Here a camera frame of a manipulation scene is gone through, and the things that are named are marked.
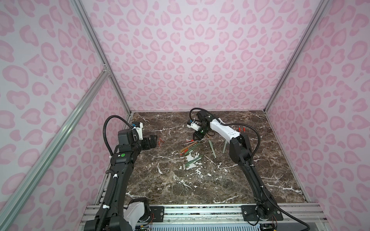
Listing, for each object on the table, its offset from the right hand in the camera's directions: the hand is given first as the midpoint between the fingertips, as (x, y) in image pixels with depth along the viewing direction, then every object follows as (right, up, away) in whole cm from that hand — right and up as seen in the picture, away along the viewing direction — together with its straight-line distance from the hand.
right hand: (197, 134), depth 103 cm
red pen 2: (-10, -11, -7) cm, 17 cm away
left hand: (-28, +2, -24) cm, 37 cm away
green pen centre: (+9, -8, -5) cm, 14 cm away
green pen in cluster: (-5, -9, -5) cm, 12 cm away
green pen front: (-5, -17, -11) cm, 20 cm away
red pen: (+31, +4, +5) cm, 32 cm away
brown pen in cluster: (-7, -8, -5) cm, 12 cm away
